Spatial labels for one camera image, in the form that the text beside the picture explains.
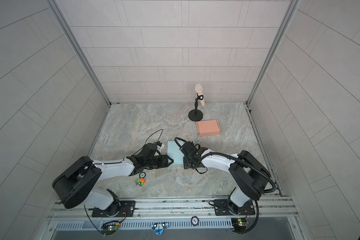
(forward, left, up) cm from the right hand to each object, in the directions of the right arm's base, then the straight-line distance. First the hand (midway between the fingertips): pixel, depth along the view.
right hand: (187, 165), depth 87 cm
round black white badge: (-27, -2, +2) cm, 27 cm away
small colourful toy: (-9, +25, +5) cm, 27 cm away
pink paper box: (+23, -17, +4) cm, 29 cm away
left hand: (+1, +7, +4) cm, 8 cm away
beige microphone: (+34, -10, +29) cm, 46 cm away
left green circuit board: (-28, +36, +3) cm, 46 cm away
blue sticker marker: (-29, +14, +3) cm, 32 cm away
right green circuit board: (-30, -22, 0) cm, 37 cm away
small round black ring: (-5, +25, +3) cm, 26 cm away
